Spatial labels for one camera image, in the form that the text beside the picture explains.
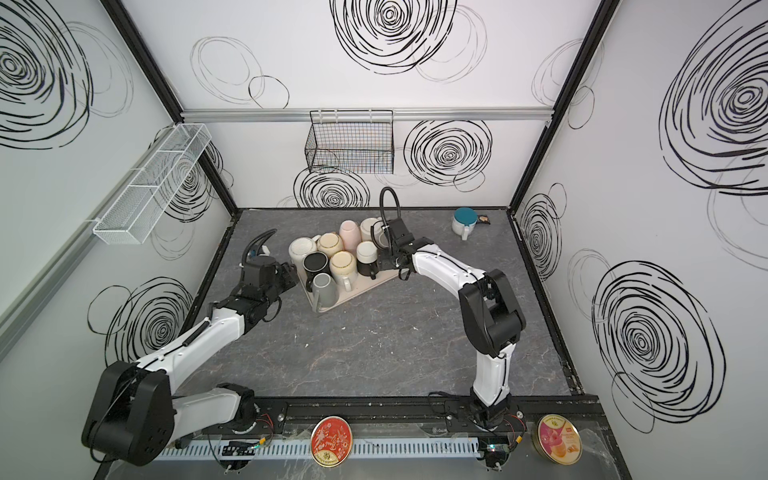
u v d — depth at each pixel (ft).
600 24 2.42
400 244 2.36
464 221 3.55
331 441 2.22
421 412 2.47
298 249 3.16
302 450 2.29
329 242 3.27
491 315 1.62
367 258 3.15
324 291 2.85
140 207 2.43
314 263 3.06
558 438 2.23
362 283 3.21
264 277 2.18
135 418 1.31
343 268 3.06
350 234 3.35
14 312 1.68
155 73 2.66
